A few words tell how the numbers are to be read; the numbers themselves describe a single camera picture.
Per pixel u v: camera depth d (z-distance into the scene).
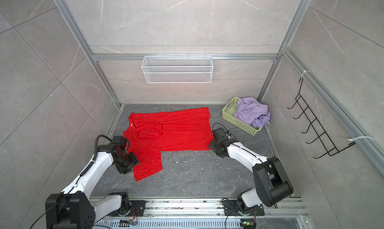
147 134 1.02
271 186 0.43
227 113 1.06
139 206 0.76
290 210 0.76
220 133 0.71
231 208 0.73
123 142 0.70
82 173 0.46
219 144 0.69
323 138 0.64
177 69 1.01
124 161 0.69
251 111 1.04
